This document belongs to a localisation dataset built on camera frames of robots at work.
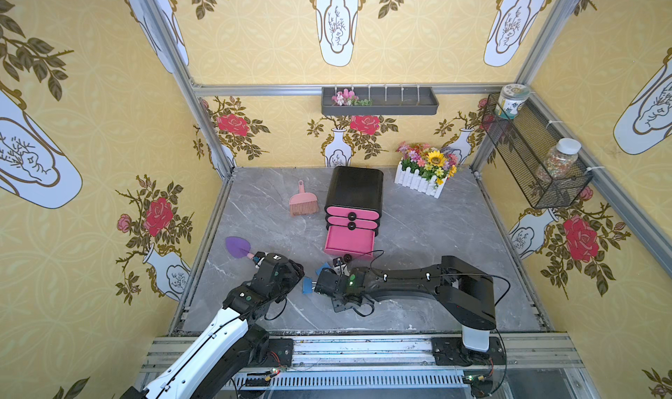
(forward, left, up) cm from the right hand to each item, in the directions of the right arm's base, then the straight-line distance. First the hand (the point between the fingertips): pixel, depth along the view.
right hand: (342, 292), depth 86 cm
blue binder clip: (+9, +6, +1) cm, 11 cm away
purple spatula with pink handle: (+14, +39, +1) cm, 41 cm away
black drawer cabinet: (+32, -4, +16) cm, 35 cm away
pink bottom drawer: (+16, -5, +4) cm, 17 cm away
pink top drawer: (+21, -3, +15) cm, 26 cm away
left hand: (+4, +16, +8) cm, 19 cm away
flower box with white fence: (+44, -30, +14) cm, 55 cm away
